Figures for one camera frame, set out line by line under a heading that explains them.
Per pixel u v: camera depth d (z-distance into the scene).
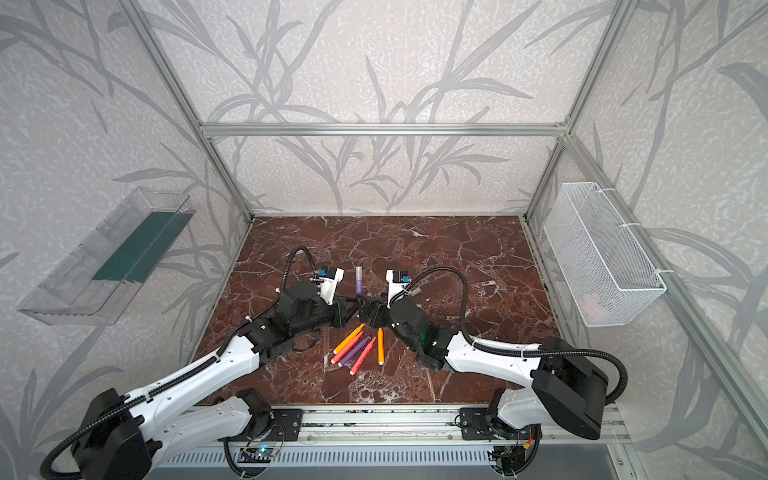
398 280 0.67
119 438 0.38
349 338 0.88
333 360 0.84
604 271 0.61
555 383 0.41
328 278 0.69
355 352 0.85
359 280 0.77
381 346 0.86
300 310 0.60
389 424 0.75
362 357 0.84
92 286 0.64
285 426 0.73
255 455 0.72
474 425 0.74
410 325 0.56
